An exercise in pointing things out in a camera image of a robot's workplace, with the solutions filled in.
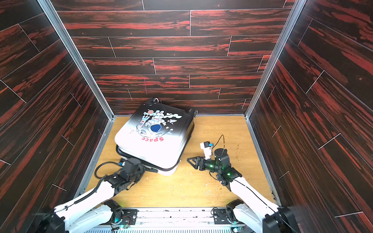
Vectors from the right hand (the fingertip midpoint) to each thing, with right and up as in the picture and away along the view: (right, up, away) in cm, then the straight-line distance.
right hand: (192, 157), depth 79 cm
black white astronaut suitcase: (-20, +13, +2) cm, 24 cm away
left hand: (-26, -7, +7) cm, 27 cm away
